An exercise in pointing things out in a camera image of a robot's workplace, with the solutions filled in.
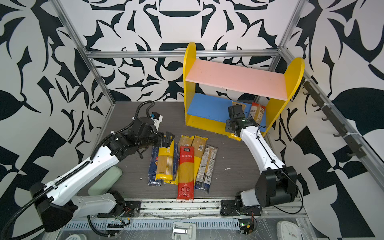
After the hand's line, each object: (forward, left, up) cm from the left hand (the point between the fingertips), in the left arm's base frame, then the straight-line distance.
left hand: (167, 132), depth 72 cm
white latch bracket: (-37, -7, -24) cm, 44 cm away
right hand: (+9, -36, -7) cm, 37 cm away
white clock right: (-38, -52, -22) cm, 68 cm away
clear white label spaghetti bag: (-4, -21, -24) cm, 32 cm away
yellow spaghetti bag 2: (-9, +2, -14) cm, 17 cm away
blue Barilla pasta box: (-11, +9, -18) cm, 23 cm away
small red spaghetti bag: (+18, -51, -8) cm, 55 cm away
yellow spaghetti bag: (-9, +2, -14) cm, 17 cm away
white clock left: (-38, +38, -22) cm, 57 cm away
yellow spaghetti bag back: (+7, -16, -24) cm, 30 cm away
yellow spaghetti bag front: (+1, -33, -6) cm, 33 cm away
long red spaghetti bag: (-12, -8, -22) cm, 26 cm away
